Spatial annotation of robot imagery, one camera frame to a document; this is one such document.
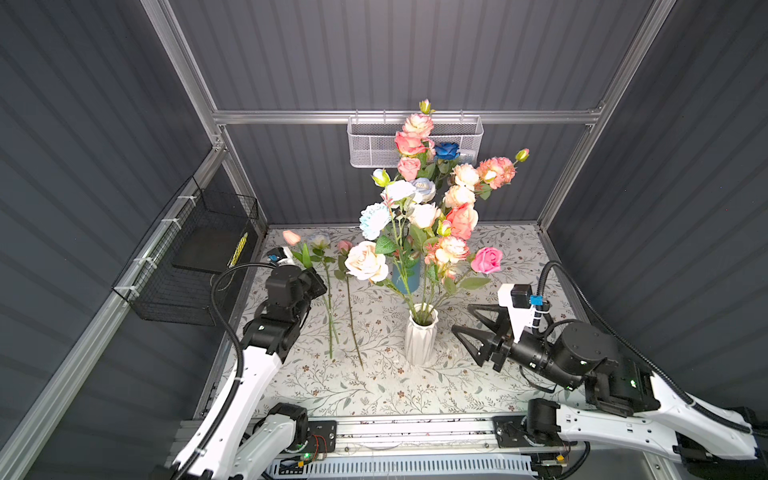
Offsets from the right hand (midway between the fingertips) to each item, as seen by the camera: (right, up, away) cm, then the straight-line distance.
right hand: (464, 323), depth 54 cm
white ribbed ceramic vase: (-6, -6, +16) cm, 18 cm away
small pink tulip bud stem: (-38, +17, +21) cm, 47 cm away
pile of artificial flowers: (-39, +13, +54) cm, 68 cm away
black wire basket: (-67, +6, +18) cm, 70 cm away
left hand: (-33, +9, +21) cm, 40 cm away
